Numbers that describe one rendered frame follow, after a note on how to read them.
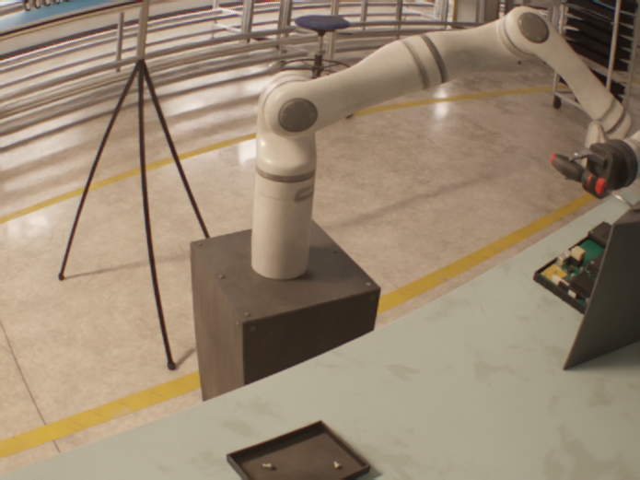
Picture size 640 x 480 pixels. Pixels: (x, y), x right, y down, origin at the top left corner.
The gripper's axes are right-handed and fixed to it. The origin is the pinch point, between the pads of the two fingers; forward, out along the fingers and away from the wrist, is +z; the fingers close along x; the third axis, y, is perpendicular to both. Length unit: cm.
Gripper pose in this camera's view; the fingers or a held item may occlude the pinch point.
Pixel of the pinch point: (567, 169)
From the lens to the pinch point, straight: 85.3
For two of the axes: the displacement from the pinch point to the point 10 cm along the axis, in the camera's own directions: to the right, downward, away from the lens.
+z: -7.3, 2.4, -6.4
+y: 6.7, 4.4, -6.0
